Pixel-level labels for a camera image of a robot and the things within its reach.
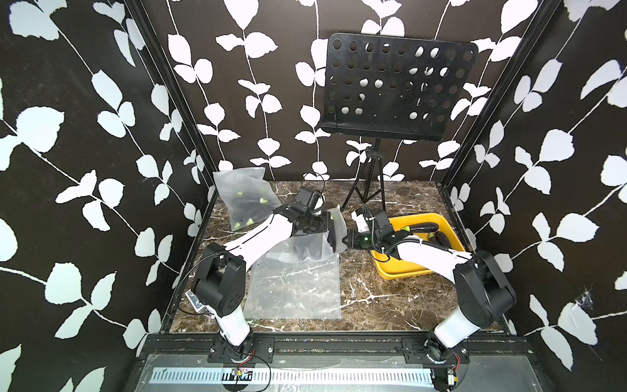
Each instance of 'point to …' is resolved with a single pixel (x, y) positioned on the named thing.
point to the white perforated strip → (293, 374)
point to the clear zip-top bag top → (247, 180)
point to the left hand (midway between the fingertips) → (334, 221)
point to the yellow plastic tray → (392, 268)
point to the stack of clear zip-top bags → (298, 280)
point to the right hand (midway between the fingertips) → (339, 236)
